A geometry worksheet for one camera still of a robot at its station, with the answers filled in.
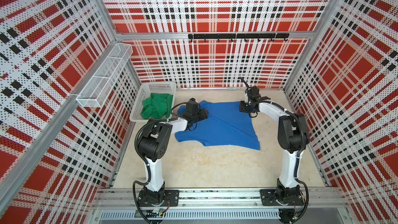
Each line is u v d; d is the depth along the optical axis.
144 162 0.54
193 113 0.80
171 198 0.74
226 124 0.99
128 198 0.76
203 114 0.90
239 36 0.89
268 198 0.72
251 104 0.77
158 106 1.04
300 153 0.55
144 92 1.12
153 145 0.52
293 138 0.54
